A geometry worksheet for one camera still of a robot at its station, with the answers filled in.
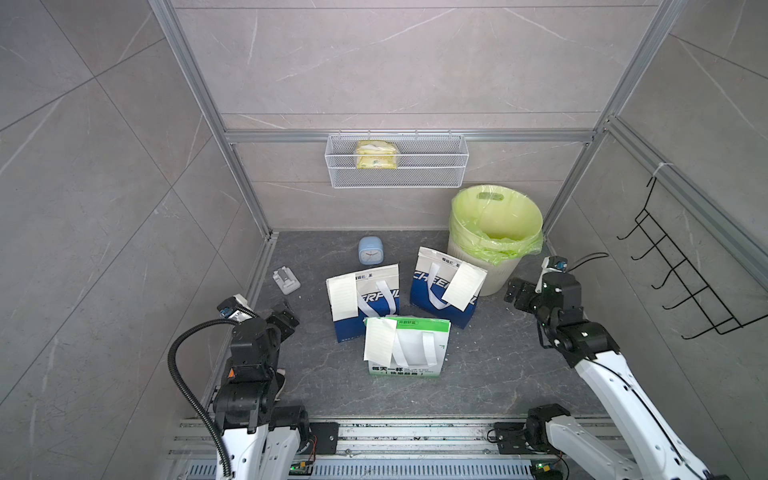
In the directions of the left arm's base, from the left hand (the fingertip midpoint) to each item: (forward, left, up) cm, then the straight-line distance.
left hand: (276, 304), depth 69 cm
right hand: (+6, -63, -4) cm, 64 cm away
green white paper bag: (-10, -34, -4) cm, 36 cm away
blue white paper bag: (+7, -24, -9) cm, 27 cm away
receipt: (+7, -47, -5) cm, 48 cm away
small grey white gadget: (+24, +9, -25) cm, 36 cm away
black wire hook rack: (-11, -93, +7) cm, 94 cm away
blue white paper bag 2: (+12, -40, -6) cm, 42 cm away
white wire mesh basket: (+53, -41, +4) cm, 67 cm away
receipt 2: (-8, -24, -4) cm, 26 cm away
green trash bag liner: (+34, -65, -9) cm, 73 cm away
